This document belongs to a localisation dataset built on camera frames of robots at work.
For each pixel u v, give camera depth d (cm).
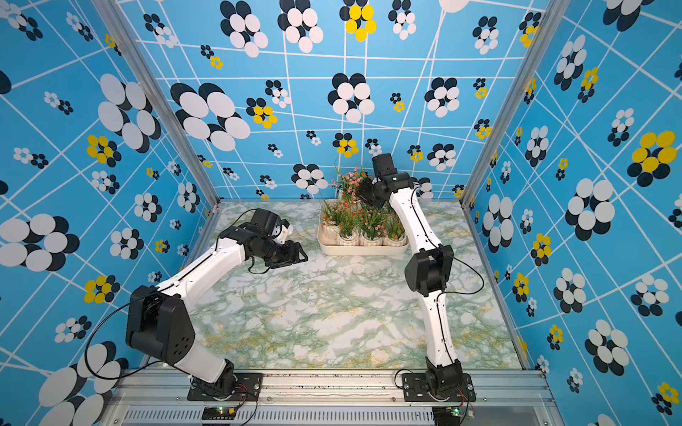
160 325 43
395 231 94
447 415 69
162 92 87
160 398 72
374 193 79
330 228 102
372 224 93
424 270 59
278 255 74
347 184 84
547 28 70
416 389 72
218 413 72
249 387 73
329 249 100
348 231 95
